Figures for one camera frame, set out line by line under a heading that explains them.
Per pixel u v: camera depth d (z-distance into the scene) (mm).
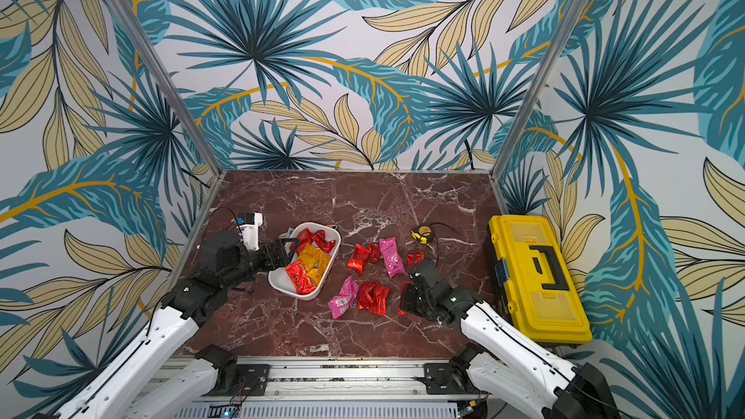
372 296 852
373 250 942
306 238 947
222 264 547
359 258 925
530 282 733
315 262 919
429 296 612
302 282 879
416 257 925
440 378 729
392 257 924
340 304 818
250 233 664
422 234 984
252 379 689
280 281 894
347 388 732
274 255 660
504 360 483
